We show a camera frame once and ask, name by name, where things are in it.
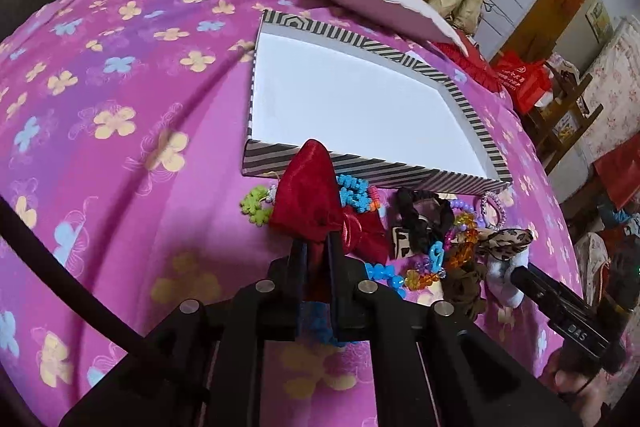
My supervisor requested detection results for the red satin bow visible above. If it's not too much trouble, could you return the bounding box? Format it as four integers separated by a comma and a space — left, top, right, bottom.
269, 139, 392, 271

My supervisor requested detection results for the white fluffy scrunchie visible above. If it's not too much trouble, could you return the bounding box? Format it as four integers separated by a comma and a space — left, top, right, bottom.
486, 251, 528, 309

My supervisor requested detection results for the right hand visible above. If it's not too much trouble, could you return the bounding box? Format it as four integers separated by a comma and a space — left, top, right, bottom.
538, 348, 639, 426

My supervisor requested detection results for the brown scrunchie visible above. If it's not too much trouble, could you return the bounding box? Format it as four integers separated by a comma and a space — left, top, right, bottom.
442, 261, 487, 322

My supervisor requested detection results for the black scrunchie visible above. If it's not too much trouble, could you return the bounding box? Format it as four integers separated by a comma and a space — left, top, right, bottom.
395, 187, 454, 254

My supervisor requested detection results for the leopard print scrunchie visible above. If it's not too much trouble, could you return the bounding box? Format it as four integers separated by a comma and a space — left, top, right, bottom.
476, 229, 534, 261

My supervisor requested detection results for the striped black white box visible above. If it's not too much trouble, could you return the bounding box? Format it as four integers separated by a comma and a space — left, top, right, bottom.
241, 10, 512, 195

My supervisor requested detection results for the wooden chair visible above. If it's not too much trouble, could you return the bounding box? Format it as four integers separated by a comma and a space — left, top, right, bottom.
523, 61, 603, 174

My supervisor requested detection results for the pink floral bedsheet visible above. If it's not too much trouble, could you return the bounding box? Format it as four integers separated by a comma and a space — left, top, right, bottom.
1, 0, 582, 426

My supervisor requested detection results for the red shopping bag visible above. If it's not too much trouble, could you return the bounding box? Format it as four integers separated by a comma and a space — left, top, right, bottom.
494, 50, 552, 115

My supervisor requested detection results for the white pink pillow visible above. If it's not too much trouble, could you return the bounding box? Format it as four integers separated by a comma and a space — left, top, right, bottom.
331, 0, 469, 56

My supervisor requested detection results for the blue flower bracelet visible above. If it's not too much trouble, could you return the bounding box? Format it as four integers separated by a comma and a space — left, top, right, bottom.
363, 261, 409, 301

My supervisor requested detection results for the green flower bracelet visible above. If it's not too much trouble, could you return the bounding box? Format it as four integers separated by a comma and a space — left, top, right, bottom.
240, 184, 277, 228

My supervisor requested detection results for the orange bead bracelet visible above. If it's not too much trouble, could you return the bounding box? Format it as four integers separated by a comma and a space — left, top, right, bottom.
403, 211, 483, 292

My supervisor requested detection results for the blue bead bracelet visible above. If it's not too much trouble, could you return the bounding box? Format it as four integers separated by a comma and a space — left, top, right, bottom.
335, 173, 382, 214

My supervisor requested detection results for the black cable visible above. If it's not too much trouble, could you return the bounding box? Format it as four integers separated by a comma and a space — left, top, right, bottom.
0, 193, 147, 350

